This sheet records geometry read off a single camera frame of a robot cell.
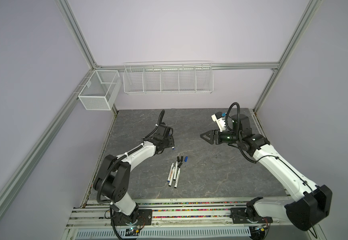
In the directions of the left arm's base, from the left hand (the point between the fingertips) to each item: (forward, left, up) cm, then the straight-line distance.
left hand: (171, 142), depth 91 cm
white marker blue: (-16, +2, -9) cm, 18 cm away
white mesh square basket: (+36, +47, +15) cm, 60 cm away
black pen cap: (-7, -3, -9) cm, 12 cm away
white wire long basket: (+41, 0, +18) cm, 45 cm away
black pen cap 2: (-11, -4, -9) cm, 15 cm away
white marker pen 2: (-18, +1, -9) cm, 20 cm away
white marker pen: (-15, -1, -9) cm, 18 cm away
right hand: (-8, -17, +16) cm, 25 cm away
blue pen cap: (-7, -9, -9) cm, 15 cm away
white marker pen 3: (-23, -1, -9) cm, 25 cm away
